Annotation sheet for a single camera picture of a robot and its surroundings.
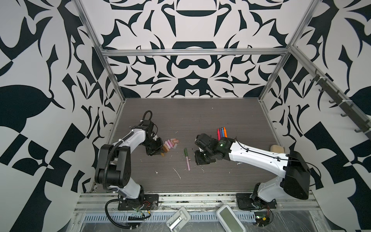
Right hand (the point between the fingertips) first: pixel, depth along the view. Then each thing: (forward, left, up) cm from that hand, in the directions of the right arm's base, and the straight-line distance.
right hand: (195, 161), depth 77 cm
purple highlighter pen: (+23, -18, -10) cm, 31 cm away
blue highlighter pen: (+24, -20, -10) cm, 33 cm away
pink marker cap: (+15, +17, -10) cm, 24 cm away
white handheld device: (-24, +7, -8) cm, 26 cm away
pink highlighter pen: (+20, -17, -12) cm, 29 cm away
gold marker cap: (+13, +18, -11) cm, 24 cm away
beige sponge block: (+11, -52, -10) cm, 54 cm away
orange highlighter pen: (+24, -22, -11) cm, 34 cm away
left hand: (+10, +18, -6) cm, 22 cm away
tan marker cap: (+6, +18, -6) cm, 20 cm away
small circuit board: (-24, -32, -13) cm, 42 cm away
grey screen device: (-25, -14, -7) cm, 29 cm away
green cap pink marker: (+9, +5, -11) cm, 15 cm away
